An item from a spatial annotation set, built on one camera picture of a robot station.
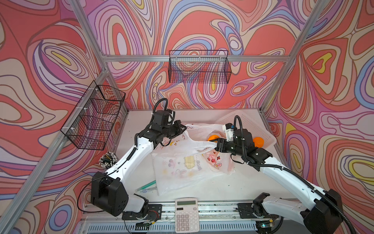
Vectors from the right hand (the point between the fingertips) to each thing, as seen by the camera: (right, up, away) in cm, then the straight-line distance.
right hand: (213, 146), depth 77 cm
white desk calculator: (-14, -34, -5) cm, 37 cm away
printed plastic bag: (-11, +3, -3) cm, 12 cm away
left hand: (-13, +10, 0) cm, 16 cm away
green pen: (-37, -24, +5) cm, 44 cm away
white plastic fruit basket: (+33, +15, +25) cm, 44 cm away
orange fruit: (0, +5, -2) cm, 6 cm away
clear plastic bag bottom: (-19, -14, +12) cm, 27 cm away
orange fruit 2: (+34, 0, +18) cm, 38 cm away
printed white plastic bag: (+3, -9, +5) cm, 11 cm away
